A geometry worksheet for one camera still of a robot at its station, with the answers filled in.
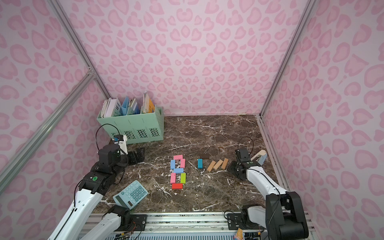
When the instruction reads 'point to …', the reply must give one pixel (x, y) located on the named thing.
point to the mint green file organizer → (137, 128)
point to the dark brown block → (204, 156)
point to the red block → (177, 186)
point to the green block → (183, 178)
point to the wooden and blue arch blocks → (262, 157)
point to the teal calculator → (131, 196)
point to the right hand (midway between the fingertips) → (232, 168)
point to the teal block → (200, 163)
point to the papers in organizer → (111, 107)
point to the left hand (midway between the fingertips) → (137, 147)
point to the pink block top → (178, 157)
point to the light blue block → (178, 170)
